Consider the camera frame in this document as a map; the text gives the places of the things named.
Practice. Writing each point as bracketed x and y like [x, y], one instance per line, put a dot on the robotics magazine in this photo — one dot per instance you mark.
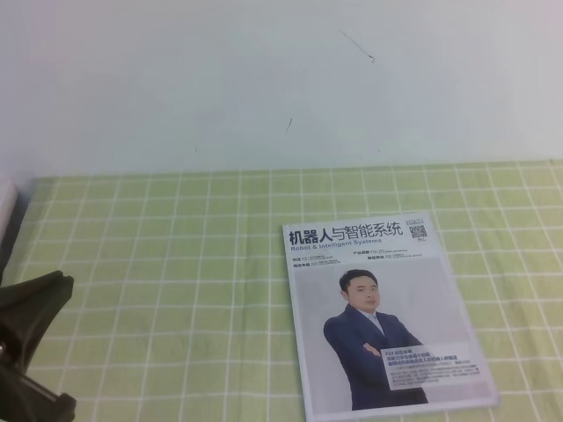
[381, 327]

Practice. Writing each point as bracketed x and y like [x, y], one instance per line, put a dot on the green checkered tablecloth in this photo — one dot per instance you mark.
[180, 309]

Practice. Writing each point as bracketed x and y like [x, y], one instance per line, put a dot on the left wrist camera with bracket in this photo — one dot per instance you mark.
[27, 310]

